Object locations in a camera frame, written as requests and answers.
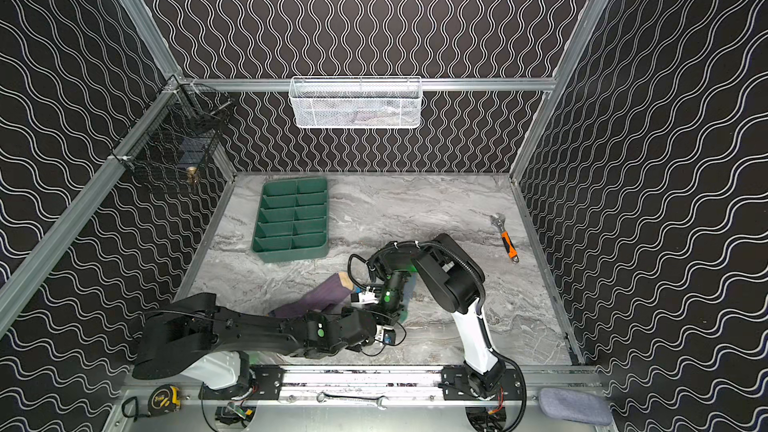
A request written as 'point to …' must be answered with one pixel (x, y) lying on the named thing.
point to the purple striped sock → (318, 297)
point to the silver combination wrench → (321, 397)
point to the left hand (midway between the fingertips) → (374, 321)
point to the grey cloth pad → (576, 406)
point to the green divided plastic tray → (293, 220)
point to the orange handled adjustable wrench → (499, 219)
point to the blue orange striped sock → (409, 287)
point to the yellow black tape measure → (162, 399)
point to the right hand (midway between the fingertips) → (387, 339)
